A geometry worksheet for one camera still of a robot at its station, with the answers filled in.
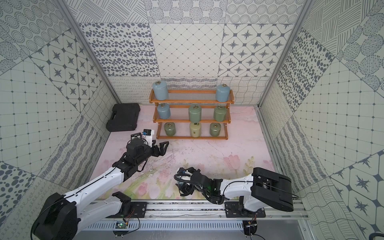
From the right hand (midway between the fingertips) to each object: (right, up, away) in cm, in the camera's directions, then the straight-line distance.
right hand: (182, 177), depth 81 cm
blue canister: (-12, +38, +8) cm, 40 cm away
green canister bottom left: (-10, +26, +16) cm, 32 cm away
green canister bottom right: (+20, +26, +15) cm, 36 cm away
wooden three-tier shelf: (-2, +43, +4) cm, 43 cm away
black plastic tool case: (-47, +33, +29) cm, 64 cm away
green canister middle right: (+21, +36, +8) cm, 42 cm away
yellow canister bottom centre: (+7, +25, +15) cm, 30 cm away
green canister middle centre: (+7, +37, +5) cm, 38 cm away
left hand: (-10, +19, +1) cm, 21 cm away
